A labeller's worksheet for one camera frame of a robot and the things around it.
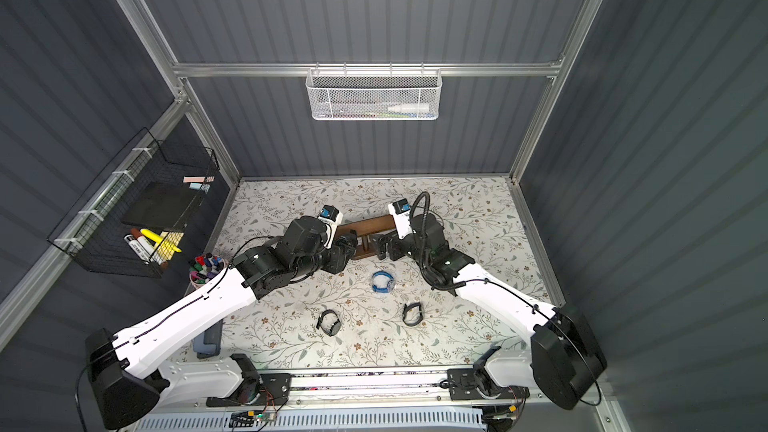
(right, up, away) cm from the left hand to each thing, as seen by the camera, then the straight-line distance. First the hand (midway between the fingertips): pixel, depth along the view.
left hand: (348, 251), depth 73 cm
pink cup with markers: (-41, -6, +8) cm, 42 cm away
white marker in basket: (-49, +3, -5) cm, 49 cm away
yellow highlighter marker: (-37, +4, -12) cm, 39 cm away
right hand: (+9, +4, +6) cm, 11 cm away
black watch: (-7, -22, +11) cm, 26 cm away
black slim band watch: (+18, -18, +13) cm, 28 cm away
